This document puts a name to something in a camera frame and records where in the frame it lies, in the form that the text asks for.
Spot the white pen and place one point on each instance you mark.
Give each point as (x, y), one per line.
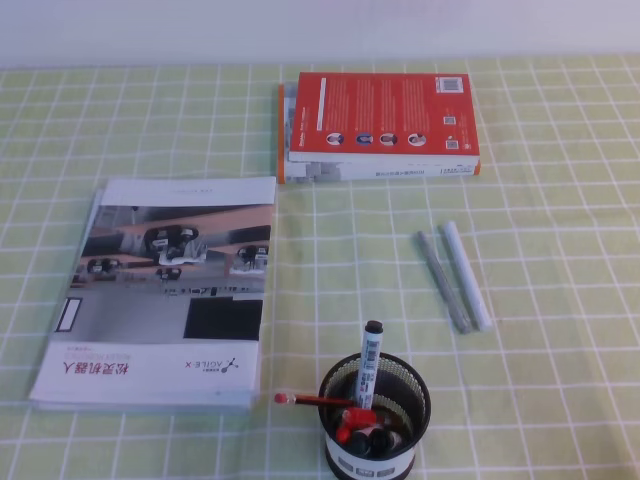
(470, 287)

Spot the orange spine bottom book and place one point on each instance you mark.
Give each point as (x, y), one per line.
(288, 172)

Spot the red cover book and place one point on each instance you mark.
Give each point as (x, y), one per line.
(413, 118)

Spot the grey pen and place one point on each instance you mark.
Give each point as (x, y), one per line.
(456, 311)

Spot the red clip pen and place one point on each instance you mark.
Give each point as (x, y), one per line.
(352, 419)

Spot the red pencil with eraser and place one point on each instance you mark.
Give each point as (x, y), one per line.
(318, 401)

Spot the black mesh pen holder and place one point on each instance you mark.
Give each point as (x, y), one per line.
(388, 449)

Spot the white robot brochure stack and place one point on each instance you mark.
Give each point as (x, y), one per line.
(165, 303)

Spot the white black whiteboard marker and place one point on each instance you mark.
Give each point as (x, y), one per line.
(368, 368)

